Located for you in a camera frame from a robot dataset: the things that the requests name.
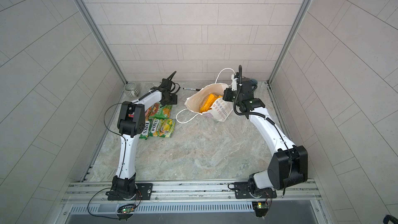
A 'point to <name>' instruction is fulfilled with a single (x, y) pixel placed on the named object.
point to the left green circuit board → (127, 209)
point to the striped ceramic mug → (131, 89)
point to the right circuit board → (260, 208)
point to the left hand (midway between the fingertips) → (177, 97)
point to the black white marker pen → (192, 89)
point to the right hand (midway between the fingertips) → (223, 90)
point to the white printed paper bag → (221, 110)
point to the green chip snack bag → (163, 111)
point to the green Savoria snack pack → (158, 127)
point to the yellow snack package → (208, 101)
